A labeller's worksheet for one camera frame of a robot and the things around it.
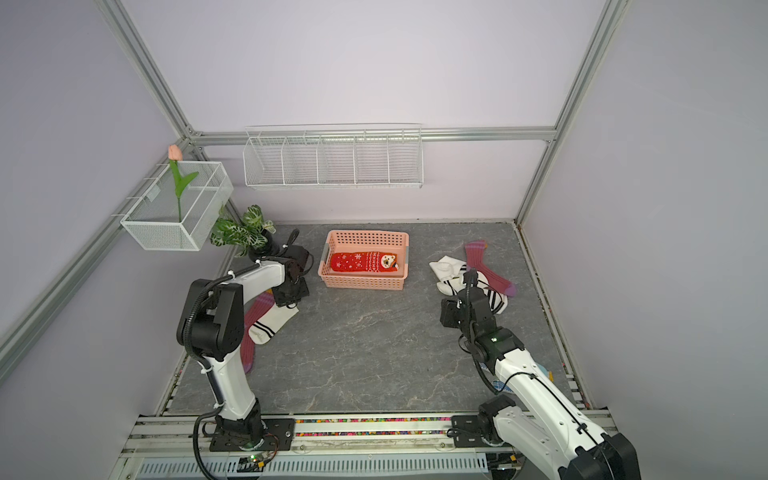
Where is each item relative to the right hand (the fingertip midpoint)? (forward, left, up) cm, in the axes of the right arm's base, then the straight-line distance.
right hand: (451, 300), depth 83 cm
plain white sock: (+19, -3, -12) cm, 23 cm away
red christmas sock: (+22, +25, -11) cm, 35 cm away
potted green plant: (+17, +57, +11) cm, 60 cm away
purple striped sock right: (+26, -13, -12) cm, 32 cm away
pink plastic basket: (+32, +27, -11) cm, 43 cm away
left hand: (+7, +48, -12) cm, 50 cm away
